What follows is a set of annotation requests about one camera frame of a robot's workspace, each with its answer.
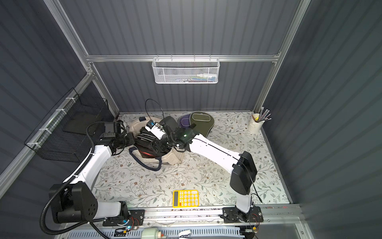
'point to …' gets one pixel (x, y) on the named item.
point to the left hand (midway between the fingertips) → (135, 138)
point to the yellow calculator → (185, 198)
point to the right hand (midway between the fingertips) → (155, 139)
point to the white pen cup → (254, 124)
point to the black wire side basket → (63, 135)
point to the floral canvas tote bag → (174, 156)
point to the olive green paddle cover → (204, 122)
